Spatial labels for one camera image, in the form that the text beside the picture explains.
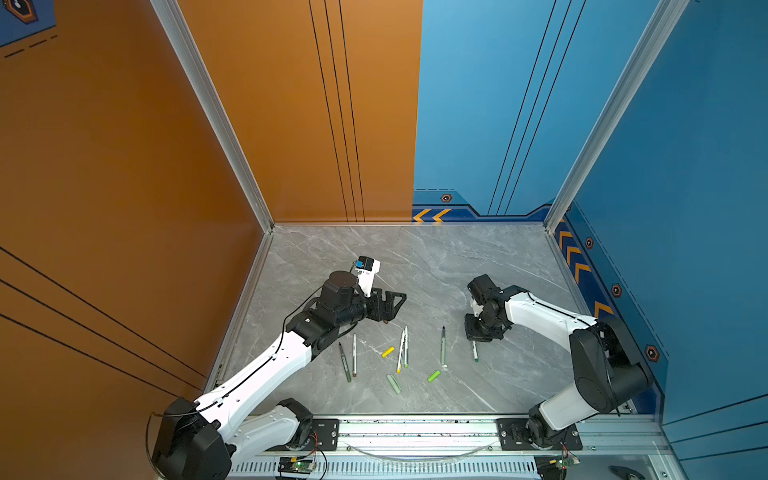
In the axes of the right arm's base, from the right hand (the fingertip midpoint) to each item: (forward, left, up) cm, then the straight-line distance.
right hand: (467, 337), depth 89 cm
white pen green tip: (-5, -1, +1) cm, 5 cm away
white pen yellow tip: (-5, +20, -1) cm, 21 cm away
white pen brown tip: (-5, +34, -1) cm, 34 cm away
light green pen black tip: (-3, +8, -1) cm, 8 cm away
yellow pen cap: (-4, +24, 0) cm, 24 cm away
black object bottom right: (-32, -31, -2) cm, 45 cm away
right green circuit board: (-31, -18, -2) cm, 36 cm away
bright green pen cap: (-11, +11, -1) cm, 16 cm away
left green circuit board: (-31, +47, -2) cm, 56 cm away
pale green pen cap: (-13, +22, 0) cm, 26 cm away
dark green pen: (-8, +36, -1) cm, 37 cm away
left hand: (+3, +21, +20) cm, 30 cm away
